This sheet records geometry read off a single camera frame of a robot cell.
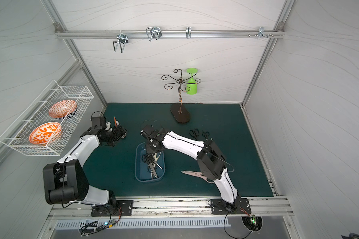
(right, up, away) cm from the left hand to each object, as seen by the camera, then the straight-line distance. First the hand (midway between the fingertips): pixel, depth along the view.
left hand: (124, 133), depth 89 cm
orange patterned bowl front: (-23, +3, -26) cm, 35 cm away
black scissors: (+18, -20, -5) cm, 27 cm away
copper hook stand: (+33, +15, +25) cm, 44 cm away
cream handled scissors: (+19, -16, 0) cm, 25 cm away
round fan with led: (+71, -42, -18) cm, 84 cm away
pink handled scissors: (+45, -23, -5) cm, 51 cm away
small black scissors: (+14, -15, -1) cm, 20 cm away
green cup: (+42, +32, +12) cm, 54 cm away
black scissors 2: (+44, -1, +15) cm, 46 cm away
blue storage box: (+12, -23, -5) cm, 26 cm away
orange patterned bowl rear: (-23, +14, -17) cm, 32 cm away
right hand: (+17, -8, -3) cm, 19 cm away
